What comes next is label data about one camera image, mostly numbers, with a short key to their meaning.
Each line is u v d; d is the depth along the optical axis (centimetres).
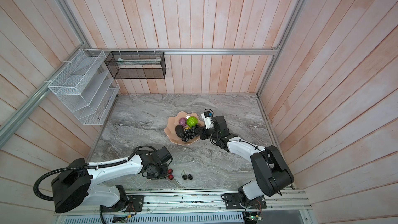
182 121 98
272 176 44
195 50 96
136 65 105
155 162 62
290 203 75
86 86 73
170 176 79
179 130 95
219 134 70
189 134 90
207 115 80
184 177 80
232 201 73
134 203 73
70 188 41
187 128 94
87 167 45
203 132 77
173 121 101
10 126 52
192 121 95
